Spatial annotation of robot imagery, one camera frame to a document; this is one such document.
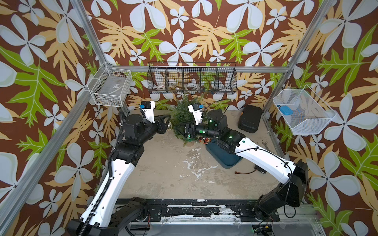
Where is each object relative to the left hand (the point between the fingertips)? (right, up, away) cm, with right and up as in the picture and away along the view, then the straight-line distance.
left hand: (168, 114), depth 66 cm
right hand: (+4, -5, 0) cm, 7 cm away
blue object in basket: (+68, +4, +20) cm, 71 cm away
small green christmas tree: (+6, +1, +12) cm, 13 cm away
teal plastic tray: (+31, -24, +12) cm, 41 cm away
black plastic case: (+57, 0, +46) cm, 73 cm away
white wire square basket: (-36, +18, +20) cm, 45 cm away
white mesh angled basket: (+76, +1, +12) cm, 77 cm away
